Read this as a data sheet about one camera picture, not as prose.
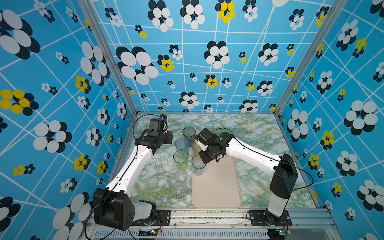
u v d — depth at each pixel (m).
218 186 0.83
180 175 0.87
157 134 0.61
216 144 0.58
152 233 0.71
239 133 1.02
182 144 0.91
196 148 0.84
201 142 0.66
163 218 0.74
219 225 0.73
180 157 0.82
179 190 0.82
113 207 0.39
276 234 0.70
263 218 0.72
